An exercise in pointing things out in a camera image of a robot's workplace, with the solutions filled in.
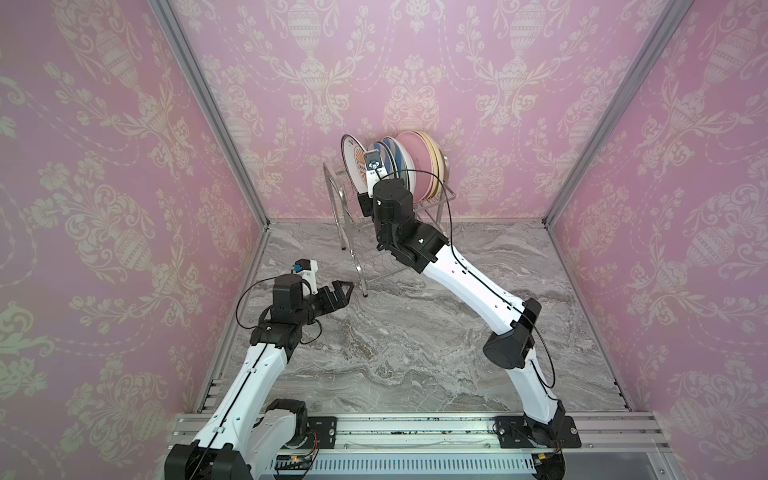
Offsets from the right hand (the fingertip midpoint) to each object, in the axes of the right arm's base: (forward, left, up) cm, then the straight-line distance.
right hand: (382, 174), depth 70 cm
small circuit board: (-51, +24, -47) cm, 74 cm away
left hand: (-15, +12, -26) cm, 32 cm away
